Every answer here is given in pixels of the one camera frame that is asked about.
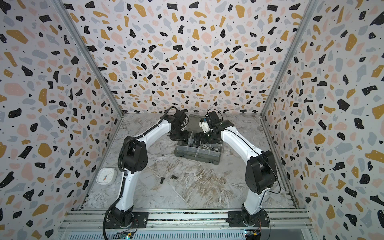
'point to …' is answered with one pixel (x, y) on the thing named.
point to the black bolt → (174, 177)
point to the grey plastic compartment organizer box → (209, 153)
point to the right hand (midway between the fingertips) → (198, 138)
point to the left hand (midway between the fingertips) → (185, 137)
